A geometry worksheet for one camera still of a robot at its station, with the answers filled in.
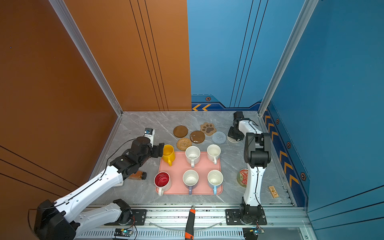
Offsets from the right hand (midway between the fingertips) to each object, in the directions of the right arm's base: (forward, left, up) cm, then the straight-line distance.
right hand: (232, 136), depth 105 cm
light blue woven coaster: (-1, +10, -1) cm, 10 cm away
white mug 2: (-14, +15, +3) cm, 21 cm away
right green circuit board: (-56, -1, -2) cm, 56 cm away
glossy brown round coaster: (0, +25, 0) cm, 25 cm away
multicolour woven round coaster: (-4, +1, 0) cm, 4 cm away
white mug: (-15, +28, +1) cm, 32 cm away
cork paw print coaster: (+7, +17, 0) cm, 18 cm away
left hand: (-17, +46, +19) cm, 52 cm away
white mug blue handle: (-31, +15, 0) cm, 34 cm away
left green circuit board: (-55, +61, -2) cm, 82 cm away
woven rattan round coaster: (-6, +35, 0) cm, 36 cm away
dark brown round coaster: (+5, +37, 0) cm, 38 cm away
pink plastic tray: (-21, +35, -1) cm, 41 cm away
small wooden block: (-37, -17, -1) cm, 41 cm away
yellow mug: (-19, +41, +9) cm, 46 cm away
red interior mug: (-32, +45, +2) cm, 55 cm away
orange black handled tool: (-54, +29, -1) cm, 61 cm away
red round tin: (-30, 0, +3) cm, 30 cm away
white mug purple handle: (-30, +29, 0) cm, 42 cm away
